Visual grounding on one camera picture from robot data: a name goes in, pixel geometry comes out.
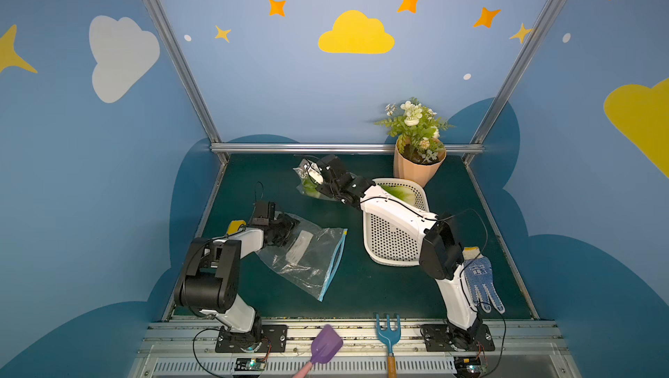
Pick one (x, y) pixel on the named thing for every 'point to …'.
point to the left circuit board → (242, 364)
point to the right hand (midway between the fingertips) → (330, 168)
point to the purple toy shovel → (326, 346)
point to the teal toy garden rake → (390, 337)
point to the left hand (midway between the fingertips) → (303, 223)
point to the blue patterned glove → (478, 277)
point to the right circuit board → (467, 366)
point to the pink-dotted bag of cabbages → (307, 185)
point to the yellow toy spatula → (234, 226)
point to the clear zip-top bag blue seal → (308, 259)
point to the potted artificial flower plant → (419, 151)
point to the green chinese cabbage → (404, 193)
